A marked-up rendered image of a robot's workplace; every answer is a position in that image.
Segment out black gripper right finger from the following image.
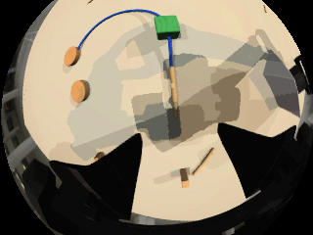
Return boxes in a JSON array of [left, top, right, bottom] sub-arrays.
[[216, 122, 297, 199]]

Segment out blue string with wooden stick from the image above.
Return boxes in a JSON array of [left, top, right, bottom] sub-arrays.
[[77, 9, 179, 118]]

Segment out round wooden button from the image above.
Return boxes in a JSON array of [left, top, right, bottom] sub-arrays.
[[64, 46, 79, 67]]

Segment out small orange wooden disc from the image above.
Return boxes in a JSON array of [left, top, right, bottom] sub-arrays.
[[70, 79, 89, 103]]

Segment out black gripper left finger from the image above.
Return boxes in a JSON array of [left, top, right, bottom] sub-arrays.
[[50, 133, 144, 220]]

